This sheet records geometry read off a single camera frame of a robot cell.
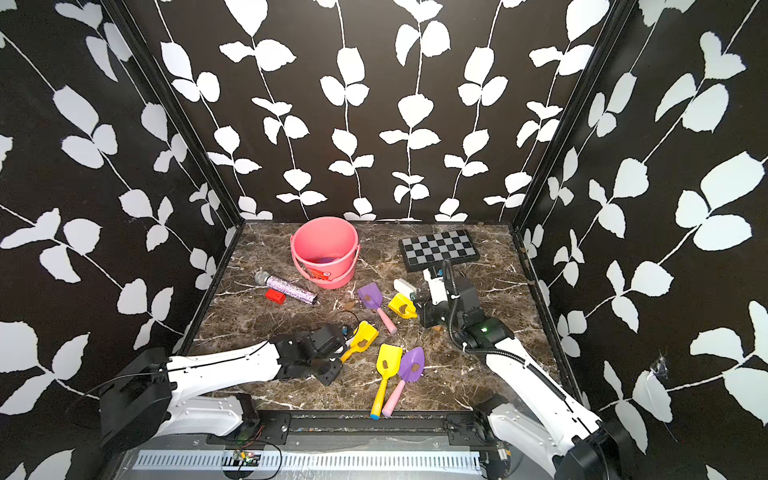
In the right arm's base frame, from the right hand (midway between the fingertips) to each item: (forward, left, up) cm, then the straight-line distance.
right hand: (412, 297), depth 78 cm
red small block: (+9, +45, -15) cm, 48 cm away
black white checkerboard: (+28, -7, -15) cm, 33 cm away
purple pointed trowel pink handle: (+20, +28, -9) cm, 35 cm away
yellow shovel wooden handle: (+6, 0, -18) cm, 19 cm away
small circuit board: (-34, +41, -18) cm, 56 cm away
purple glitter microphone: (+12, +42, -15) cm, 46 cm away
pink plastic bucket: (+28, +31, -14) cm, 44 cm away
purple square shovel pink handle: (+11, +13, -17) cm, 24 cm away
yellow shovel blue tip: (-11, +7, -17) cm, 22 cm away
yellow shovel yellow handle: (-2, +14, -17) cm, 23 cm away
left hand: (-12, +20, -16) cm, 28 cm away
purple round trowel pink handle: (-13, 0, -18) cm, 22 cm away
